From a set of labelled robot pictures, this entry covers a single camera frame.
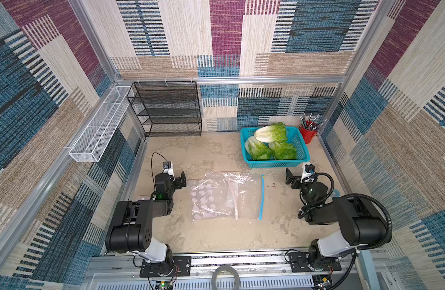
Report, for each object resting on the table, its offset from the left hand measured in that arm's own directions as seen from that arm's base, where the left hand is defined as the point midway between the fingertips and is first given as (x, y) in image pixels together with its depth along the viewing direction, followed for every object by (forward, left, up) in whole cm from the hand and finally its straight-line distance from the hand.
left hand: (174, 172), depth 94 cm
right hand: (-2, -62, +3) cm, 62 cm away
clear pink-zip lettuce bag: (-11, -23, -5) cm, 25 cm away
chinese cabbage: (+11, -58, +3) cm, 59 cm away
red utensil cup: (+23, -74, +4) cm, 78 cm away
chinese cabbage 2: (+12, -44, +3) cm, 46 cm away
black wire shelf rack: (+36, +7, +13) cm, 39 cm away
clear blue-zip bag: (-8, -37, -7) cm, 39 cm away
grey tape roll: (-41, -26, -8) cm, 49 cm away
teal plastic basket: (+23, -67, +1) cm, 71 cm away
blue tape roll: (-10, -83, -7) cm, 84 cm away
